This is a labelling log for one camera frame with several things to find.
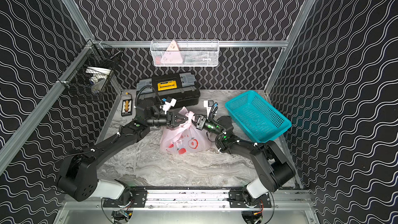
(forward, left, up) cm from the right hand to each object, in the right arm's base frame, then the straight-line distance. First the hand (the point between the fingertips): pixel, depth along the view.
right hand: (187, 115), depth 75 cm
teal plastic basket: (+21, -42, -25) cm, 53 cm away
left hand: (-3, 0, +2) cm, 3 cm away
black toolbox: (+28, +5, -8) cm, 29 cm away
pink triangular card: (+35, +10, +11) cm, 39 cm away
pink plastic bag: (-5, +1, -13) cm, 14 cm away
